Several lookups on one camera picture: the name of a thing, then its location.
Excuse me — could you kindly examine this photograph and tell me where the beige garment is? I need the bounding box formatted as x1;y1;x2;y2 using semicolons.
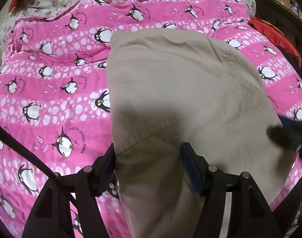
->
106;29;295;237

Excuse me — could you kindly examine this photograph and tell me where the pink penguin print blanket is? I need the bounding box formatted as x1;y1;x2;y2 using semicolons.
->
0;0;302;237

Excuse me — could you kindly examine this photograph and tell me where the red pillow right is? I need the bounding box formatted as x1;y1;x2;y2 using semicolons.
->
248;17;302;68

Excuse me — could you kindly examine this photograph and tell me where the dark wooden headboard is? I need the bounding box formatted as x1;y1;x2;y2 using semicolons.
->
255;0;302;74

